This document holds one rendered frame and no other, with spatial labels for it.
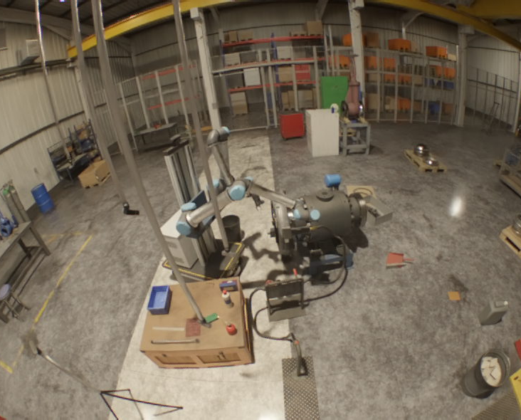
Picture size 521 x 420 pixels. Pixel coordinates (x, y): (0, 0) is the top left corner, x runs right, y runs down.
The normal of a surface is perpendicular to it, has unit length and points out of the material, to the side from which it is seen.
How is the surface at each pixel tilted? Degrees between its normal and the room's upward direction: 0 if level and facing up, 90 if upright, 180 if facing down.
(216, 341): 0
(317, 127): 90
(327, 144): 90
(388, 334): 0
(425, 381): 0
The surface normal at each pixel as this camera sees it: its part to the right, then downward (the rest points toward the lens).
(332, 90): 0.00, 0.55
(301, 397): -0.12, -0.83
